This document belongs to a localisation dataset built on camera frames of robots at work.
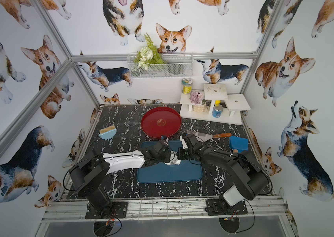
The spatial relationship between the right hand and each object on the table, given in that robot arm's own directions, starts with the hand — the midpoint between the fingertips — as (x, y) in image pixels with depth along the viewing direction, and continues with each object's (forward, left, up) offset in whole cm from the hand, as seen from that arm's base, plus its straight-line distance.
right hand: (181, 150), depth 90 cm
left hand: (-1, +7, -1) cm, 7 cm away
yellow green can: (+41, -5, +18) cm, 45 cm away
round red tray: (+26, +15, -4) cm, 30 cm away
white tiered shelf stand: (+33, -24, +6) cm, 41 cm away
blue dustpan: (+8, -38, -6) cm, 39 cm away
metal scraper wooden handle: (+12, -17, -4) cm, 21 cm away
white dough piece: (-6, +2, -5) cm, 8 cm away
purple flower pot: (+35, -14, +3) cm, 37 cm away
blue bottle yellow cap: (+30, -27, +3) cm, 41 cm away
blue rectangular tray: (-11, +12, -4) cm, 17 cm away
